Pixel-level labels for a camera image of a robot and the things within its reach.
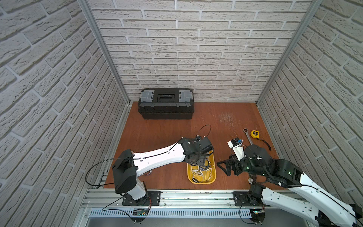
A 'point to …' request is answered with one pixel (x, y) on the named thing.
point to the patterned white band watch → (197, 177)
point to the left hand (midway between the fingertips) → (200, 159)
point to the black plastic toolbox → (166, 103)
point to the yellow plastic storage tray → (209, 170)
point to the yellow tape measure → (254, 134)
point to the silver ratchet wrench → (246, 132)
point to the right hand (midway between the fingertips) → (225, 161)
